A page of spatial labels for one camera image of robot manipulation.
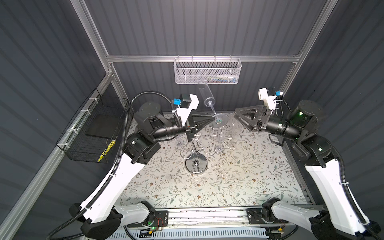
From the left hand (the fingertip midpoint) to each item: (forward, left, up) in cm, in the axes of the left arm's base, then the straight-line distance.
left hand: (213, 116), depth 47 cm
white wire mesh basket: (+82, -16, -30) cm, 88 cm away
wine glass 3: (+28, +14, -52) cm, 61 cm away
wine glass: (+22, -21, -50) cm, 59 cm away
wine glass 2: (+20, -12, -50) cm, 55 cm away
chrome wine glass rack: (+9, +4, -49) cm, 50 cm away
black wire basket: (+6, +58, -22) cm, 62 cm away
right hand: (-1, -8, -1) cm, 8 cm away
